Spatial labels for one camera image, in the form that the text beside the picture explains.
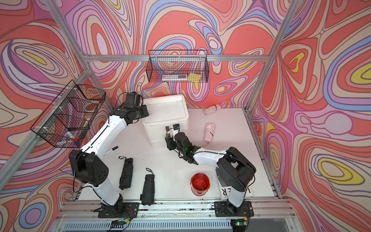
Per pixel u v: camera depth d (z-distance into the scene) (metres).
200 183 0.79
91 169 0.46
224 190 0.76
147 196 0.76
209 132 1.01
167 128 0.83
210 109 1.15
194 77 0.91
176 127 0.76
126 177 0.81
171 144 0.77
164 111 0.87
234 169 0.48
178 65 1.00
